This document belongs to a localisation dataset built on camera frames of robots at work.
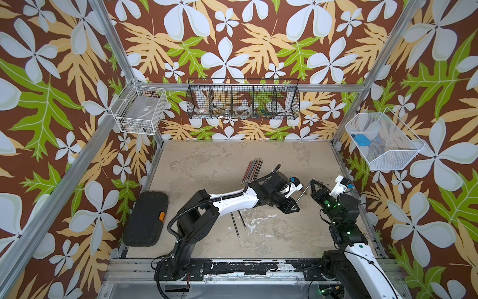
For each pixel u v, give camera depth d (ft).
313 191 2.41
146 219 2.73
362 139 2.82
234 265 2.51
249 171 3.44
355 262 1.72
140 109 2.82
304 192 2.52
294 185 2.40
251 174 3.43
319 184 2.36
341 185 2.22
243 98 3.18
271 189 2.17
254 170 3.50
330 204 2.17
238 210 2.96
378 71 2.80
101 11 2.25
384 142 2.69
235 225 2.83
